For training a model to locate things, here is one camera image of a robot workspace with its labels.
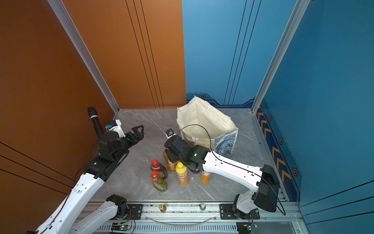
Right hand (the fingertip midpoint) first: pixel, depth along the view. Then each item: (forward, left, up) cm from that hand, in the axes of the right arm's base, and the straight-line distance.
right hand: (173, 147), depth 74 cm
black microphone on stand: (+18, +47, +5) cm, 51 cm away
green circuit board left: (-31, +26, -22) cm, 46 cm away
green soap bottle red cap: (-15, +7, -10) cm, 19 cm away
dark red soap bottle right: (-5, -12, -17) cm, 22 cm away
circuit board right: (-31, -36, -22) cm, 52 cm away
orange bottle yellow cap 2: (-9, -17, -16) cm, 25 cm away
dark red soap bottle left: (-8, +8, -4) cm, 12 cm away
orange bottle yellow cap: (-12, -5, -3) cm, 14 cm away
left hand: (+7, +17, +8) cm, 20 cm away
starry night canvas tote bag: (+28, -16, -15) cm, 36 cm away
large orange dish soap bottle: (-5, +2, -13) cm, 14 cm away
